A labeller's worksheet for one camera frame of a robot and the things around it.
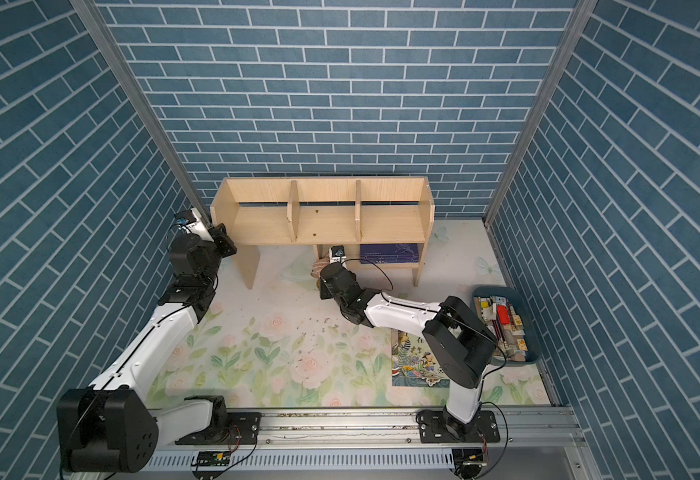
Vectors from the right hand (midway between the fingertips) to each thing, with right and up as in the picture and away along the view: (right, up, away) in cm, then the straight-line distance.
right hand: (329, 274), depth 89 cm
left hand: (-25, +15, -10) cm, 31 cm away
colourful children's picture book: (+25, -25, -4) cm, 35 cm away
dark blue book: (+19, +6, +3) cm, 20 cm away
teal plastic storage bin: (+56, -15, +3) cm, 59 cm away
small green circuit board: (-26, -43, -17) cm, 53 cm away
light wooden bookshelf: (+16, +16, 0) cm, 22 cm away
